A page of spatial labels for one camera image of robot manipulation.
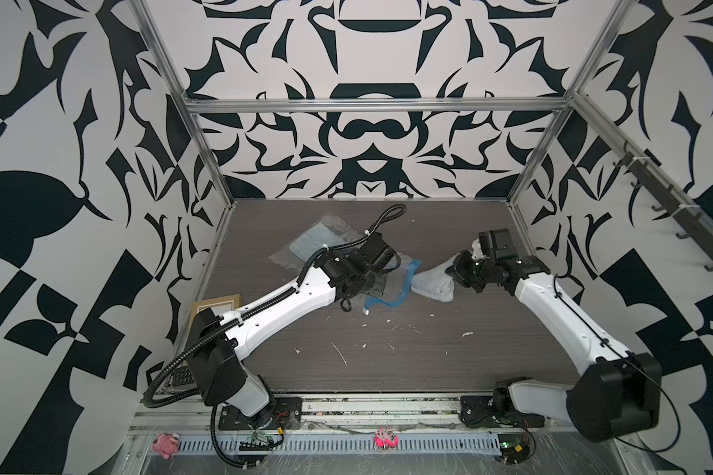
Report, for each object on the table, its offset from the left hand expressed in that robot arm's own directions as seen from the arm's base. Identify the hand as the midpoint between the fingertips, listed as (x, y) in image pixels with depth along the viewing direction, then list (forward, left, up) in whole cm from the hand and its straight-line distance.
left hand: (372, 272), depth 78 cm
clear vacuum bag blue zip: (+27, +11, -16) cm, 33 cm away
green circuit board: (-37, -32, -20) cm, 53 cm away
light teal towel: (+25, +17, -16) cm, 34 cm away
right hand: (+3, -20, -3) cm, 21 cm away
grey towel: (-1, -17, -5) cm, 18 cm away
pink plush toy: (-33, +49, -16) cm, 61 cm away
